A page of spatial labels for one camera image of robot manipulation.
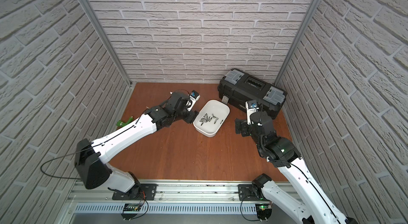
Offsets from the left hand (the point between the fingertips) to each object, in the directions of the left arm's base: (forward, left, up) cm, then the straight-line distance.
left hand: (196, 106), depth 79 cm
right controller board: (-42, -32, -23) cm, 57 cm away
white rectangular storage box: (-2, -7, -20) cm, 21 cm away
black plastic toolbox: (+18, -23, -4) cm, 30 cm away
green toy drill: (+2, +47, -21) cm, 52 cm away
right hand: (-10, -24, +6) cm, 27 cm away
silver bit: (+7, -11, -21) cm, 25 cm away
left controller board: (-41, +30, -25) cm, 57 cm away
